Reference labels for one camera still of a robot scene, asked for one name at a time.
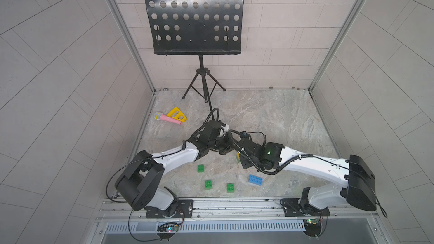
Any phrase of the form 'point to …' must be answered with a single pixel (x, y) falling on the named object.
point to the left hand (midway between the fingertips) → (243, 145)
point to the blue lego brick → (255, 180)
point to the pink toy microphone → (159, 116)
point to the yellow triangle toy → (177, 114)
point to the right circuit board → (312, 226)
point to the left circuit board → (168, 227)
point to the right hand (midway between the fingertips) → (242, 159)
